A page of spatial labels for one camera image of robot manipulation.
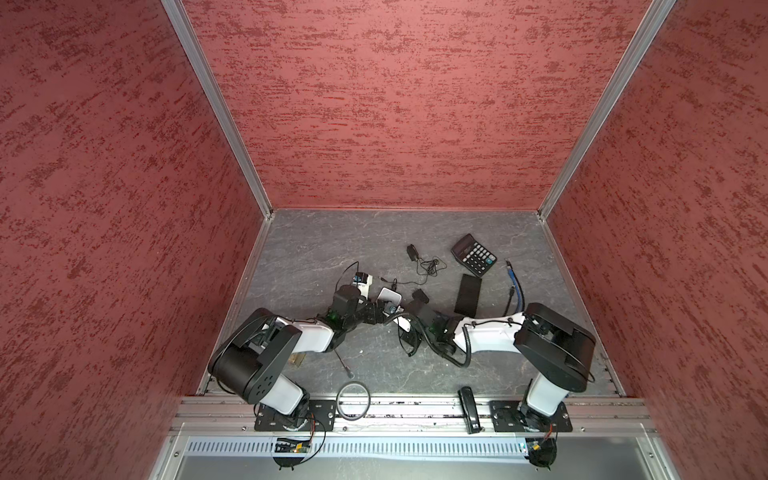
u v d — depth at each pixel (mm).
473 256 1041
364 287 831
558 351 450
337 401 758
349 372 809
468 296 950
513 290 978
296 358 797
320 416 741
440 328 690
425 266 1039
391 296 936
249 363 445
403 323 742
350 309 715
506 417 743
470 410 725
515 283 1003
